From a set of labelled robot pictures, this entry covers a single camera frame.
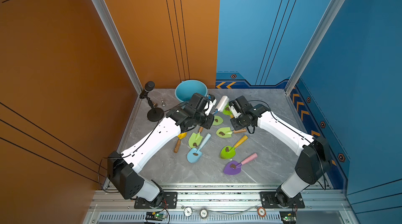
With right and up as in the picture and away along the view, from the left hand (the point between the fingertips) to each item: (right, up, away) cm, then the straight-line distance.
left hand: (213, 116), depth 76 cm
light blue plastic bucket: (-17, +15, +26) cm, 35 cm away
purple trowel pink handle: (+11, -28, +6) cm, 31 cm away
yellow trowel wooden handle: (-19, -13, +19) cm, 30 cm away
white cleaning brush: (+5, +6, -1) cm, 8 cm away
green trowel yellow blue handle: (+9, +2, +12) cm, 15 cm away
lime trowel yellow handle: (+11, -22, +13) cm, 28 cm away
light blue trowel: (-11, -25, +11) cm, 29 cm away
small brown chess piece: (-39, +6, +33) cm, 52 cm away
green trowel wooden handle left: (-10, -15, +18) cm, 25 cm away
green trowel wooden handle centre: (+9, -12, +20) cm, 25 cm away
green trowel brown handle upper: (+4, -5, +26) cm, 27 cm away
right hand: (+13, -4, +10) cm, 17 cm away
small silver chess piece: (-34, +6, +33) cm, 47 cm away
